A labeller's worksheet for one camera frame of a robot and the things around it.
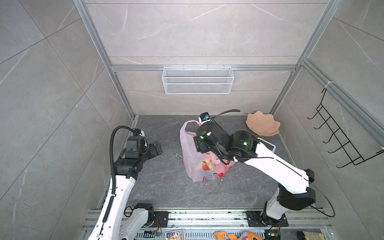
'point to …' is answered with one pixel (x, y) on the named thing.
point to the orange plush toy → (246, 235)
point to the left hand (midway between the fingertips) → (152, 143)
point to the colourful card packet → (175, 235)
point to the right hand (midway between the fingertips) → (202, 136)
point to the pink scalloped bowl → (262, 124)
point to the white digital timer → (268, 145)
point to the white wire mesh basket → (198, 80)
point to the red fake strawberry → (205, 166)
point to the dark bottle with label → (306, 235)
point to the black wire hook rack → (340, 135)
